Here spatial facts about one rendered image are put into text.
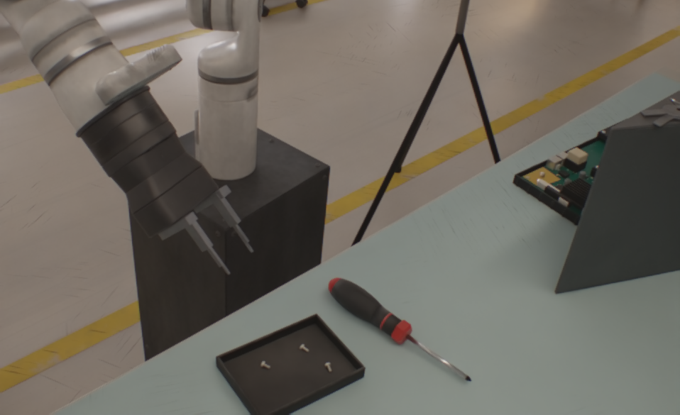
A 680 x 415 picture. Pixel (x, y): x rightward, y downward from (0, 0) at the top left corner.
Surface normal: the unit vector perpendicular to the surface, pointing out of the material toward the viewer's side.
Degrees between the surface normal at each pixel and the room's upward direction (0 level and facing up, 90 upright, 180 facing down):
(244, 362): 0
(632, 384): 0
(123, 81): 45
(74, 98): 77
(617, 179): 90
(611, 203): 90
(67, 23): 50
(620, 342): 0
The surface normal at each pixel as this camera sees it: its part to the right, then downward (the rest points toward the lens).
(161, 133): 0.69, -0.37
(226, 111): 0.04, 0.57
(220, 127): -0.18, 0.55
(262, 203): 0.07, -0.82
